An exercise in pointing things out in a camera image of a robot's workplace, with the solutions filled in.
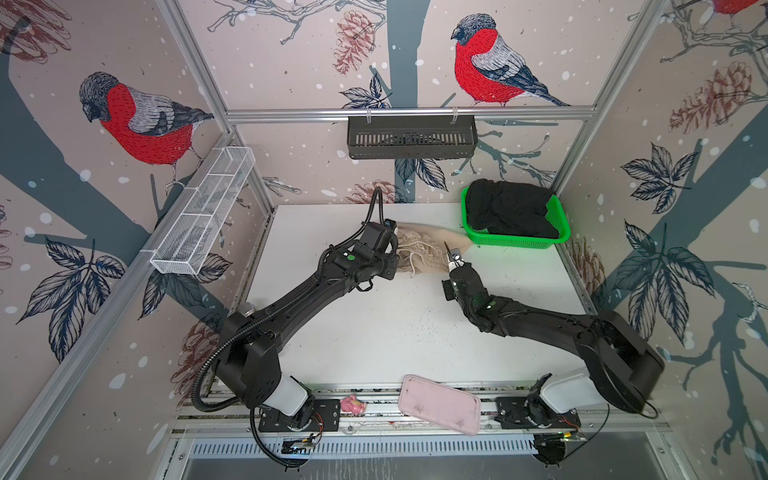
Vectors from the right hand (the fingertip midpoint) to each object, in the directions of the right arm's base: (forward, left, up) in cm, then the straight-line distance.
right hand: (451, 272), depth 89 cm
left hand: (-2, +18, +9) cm, 21 cm away
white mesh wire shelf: (+5, +69, +23) cm, 73 cm away
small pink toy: (-36, +27, -8) cm, 45 cm away
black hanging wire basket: (+44, +12, +19) cm, 50 cm away
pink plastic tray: (-34, +4, -8) cm, 35 cm away
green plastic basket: (+31, -42, -5) cm, 52 cm away
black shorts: (+34, -25, -5) cm, 42 cm away
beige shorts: (+6, +9, +4) cm, 11 cm away
